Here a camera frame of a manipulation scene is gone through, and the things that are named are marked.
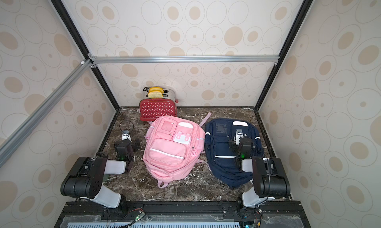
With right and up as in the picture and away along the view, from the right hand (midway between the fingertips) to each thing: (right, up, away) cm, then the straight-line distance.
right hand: (239, 138), depth 94 cm
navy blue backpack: (-12, -13, -7) cm, 19 cm away
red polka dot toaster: (-58, +20, +7) cm, 62 cm away
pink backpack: (-42, -4, 0) cm, 42 cm away
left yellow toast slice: (-56, +34, +10) cm, 66 cm away
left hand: (-69, +1, -2) cm, 69 cm away
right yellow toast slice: (-55, +30, +7) cm, 63 cm away
